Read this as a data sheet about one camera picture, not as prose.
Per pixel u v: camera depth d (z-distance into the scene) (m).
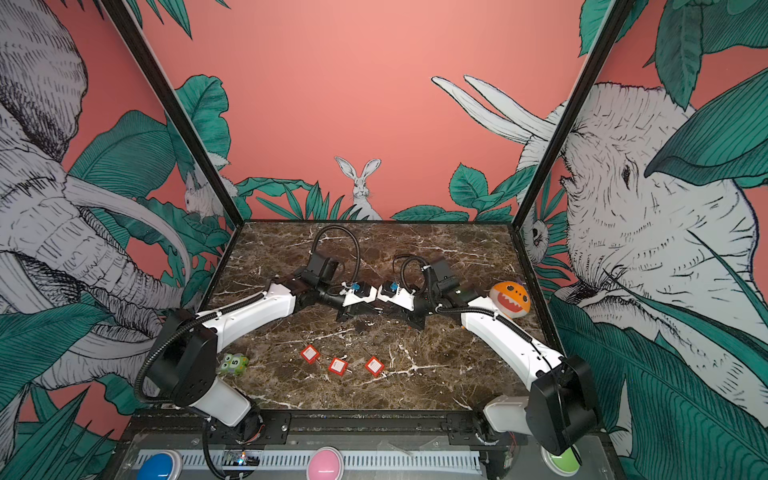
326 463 0.69
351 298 0.69
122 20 0.70
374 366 0.83
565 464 0.68
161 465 0.67
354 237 1.17
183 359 0.44
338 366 0.83
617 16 0.69
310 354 0.85
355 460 0.70
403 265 1.08
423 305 0.68
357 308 0.72
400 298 0.67
